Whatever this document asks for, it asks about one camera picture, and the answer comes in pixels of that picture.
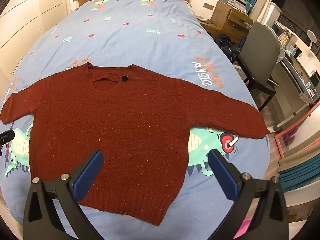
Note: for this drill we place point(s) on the blue printed blanket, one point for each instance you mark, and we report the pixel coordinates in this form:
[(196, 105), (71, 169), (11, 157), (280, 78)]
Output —
[(140, 42)]

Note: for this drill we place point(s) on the white printer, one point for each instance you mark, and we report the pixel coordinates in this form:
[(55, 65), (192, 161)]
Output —
[(233, 0)]

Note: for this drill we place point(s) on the teal folded cloth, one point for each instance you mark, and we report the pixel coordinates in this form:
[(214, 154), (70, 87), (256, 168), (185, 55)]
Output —
[(300, 177)]

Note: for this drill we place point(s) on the white desk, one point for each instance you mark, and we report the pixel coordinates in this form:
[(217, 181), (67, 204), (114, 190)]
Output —
[(300, 77)]

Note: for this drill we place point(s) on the dark red knitted sweater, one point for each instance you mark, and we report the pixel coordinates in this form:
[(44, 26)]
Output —
[(112, 130)]

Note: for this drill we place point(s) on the white round desk lamp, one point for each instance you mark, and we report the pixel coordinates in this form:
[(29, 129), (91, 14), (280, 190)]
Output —
[(312, 38)]

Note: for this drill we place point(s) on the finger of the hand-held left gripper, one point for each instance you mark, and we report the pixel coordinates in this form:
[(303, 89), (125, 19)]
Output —
[(6, 137)]

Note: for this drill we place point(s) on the pink frame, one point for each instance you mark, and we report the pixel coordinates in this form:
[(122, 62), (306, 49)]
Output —
[(280, 145)]

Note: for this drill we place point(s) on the white cabinet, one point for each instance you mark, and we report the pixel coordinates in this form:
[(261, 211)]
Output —
[(271, 13)]

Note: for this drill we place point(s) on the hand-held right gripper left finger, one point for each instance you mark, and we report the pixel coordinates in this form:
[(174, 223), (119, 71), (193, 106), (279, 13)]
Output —
[(87, 177)]

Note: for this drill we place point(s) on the pink plastic object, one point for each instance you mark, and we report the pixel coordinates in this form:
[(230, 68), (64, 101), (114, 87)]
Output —
[(242, 228)]

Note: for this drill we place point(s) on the wooden drawer cabinet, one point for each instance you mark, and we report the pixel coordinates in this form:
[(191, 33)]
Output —
[(232, 22)]

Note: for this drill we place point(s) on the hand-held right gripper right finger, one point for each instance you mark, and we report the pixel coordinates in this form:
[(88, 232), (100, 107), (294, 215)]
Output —
[(223, 177)]

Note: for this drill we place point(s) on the dark blue backpack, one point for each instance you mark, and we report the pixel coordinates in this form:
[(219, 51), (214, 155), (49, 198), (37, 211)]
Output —
[(225, 43)]

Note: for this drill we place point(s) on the grey chair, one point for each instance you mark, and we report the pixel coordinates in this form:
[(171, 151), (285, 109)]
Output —
[(262, 50)]

